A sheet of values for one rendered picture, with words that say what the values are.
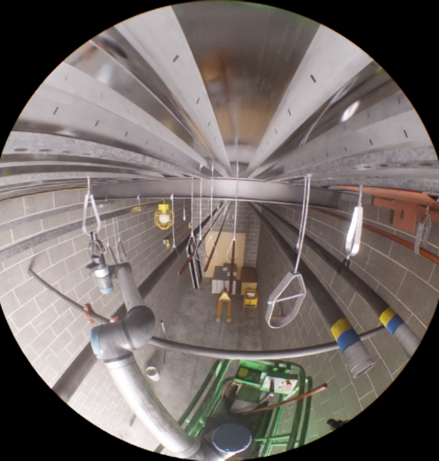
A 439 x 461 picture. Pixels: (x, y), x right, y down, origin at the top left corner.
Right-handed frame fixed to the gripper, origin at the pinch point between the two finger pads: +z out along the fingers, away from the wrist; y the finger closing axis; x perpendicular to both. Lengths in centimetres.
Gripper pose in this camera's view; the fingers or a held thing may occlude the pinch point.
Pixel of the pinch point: (93, 235)
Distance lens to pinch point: 89.8
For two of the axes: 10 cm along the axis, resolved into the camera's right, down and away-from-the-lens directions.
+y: 9.9, 0.6, -1.0
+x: -1.1, 2.6, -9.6
